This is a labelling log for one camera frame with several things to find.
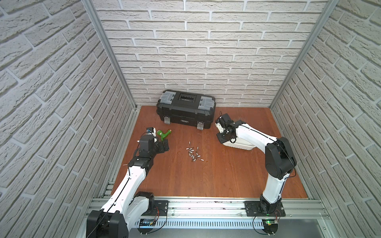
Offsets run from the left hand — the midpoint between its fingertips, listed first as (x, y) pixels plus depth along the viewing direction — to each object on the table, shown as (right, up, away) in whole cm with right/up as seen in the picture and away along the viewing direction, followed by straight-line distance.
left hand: (161, 138), depth 83 cm
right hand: (+38, -1, +11) cm, 40 cm away
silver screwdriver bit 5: (+17, -12, +9) cm, 22 cm away
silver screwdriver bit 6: (+22, -12, +9) cm, 27 cm away
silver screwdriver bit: (+23, -14, +7) cm, 28 cm away
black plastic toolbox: (+14, +18, +14) cm, 27 cm away
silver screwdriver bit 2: (+15, -8, +12) cm, 20 cm away
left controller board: (-5, -42, -12) cm, 44 cm away
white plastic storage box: (+47, -4, +4) cm, 47 cm away
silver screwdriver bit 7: (+18, -13, +9) cm, 24 cm away
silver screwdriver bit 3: (+21, -8, +11) cm, 25 cm away
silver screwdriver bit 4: (+17, -10, +10) cm, 22 cm away
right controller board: (+56, -41, -13) cm, 71 cm away
